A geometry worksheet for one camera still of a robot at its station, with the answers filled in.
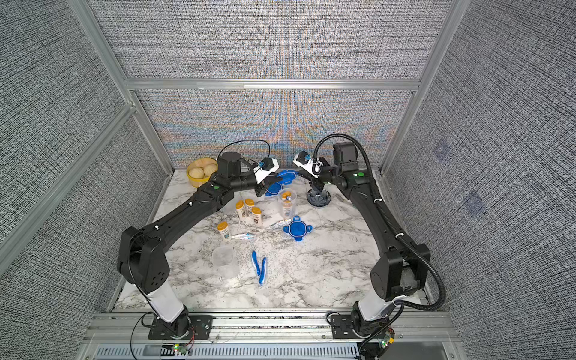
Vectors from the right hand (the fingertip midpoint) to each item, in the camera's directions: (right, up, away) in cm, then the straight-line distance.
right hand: (304, 164), depth 77 cm
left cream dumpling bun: (-51, 0, +35) cm, 62 cm away
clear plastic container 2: (-3, -12, +17) cm, 21 cm away
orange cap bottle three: (-22, -14, +16) cm, 30 cm away
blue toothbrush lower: (-15, -40, +8) cm, 43 cm away
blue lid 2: (-1, -26, +20) cm, 33 cm away
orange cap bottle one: (-6, -15, +15) cm, 22 cm away
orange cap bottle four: (-18, -20, +15) cm, 31 cm away
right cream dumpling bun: (-45, +2, +36) cm, 58 cm away
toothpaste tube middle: (-8, -24, +20) cm, 32 cm away
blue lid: (-6, -4, -2) cm, 7 cm away
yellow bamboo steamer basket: (-52, +6, +40) cm, 65 cm away
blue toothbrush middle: (-18, -37, +10) cm, 42 cm away
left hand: (-7, -2, 0) cm, 8 cm away
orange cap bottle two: (-25, -17, +17) cm, 35 cm away
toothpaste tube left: (-24, -28, +17) cm, 41 cm away
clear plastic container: (-30, -38, +10) cm, 49 cm away
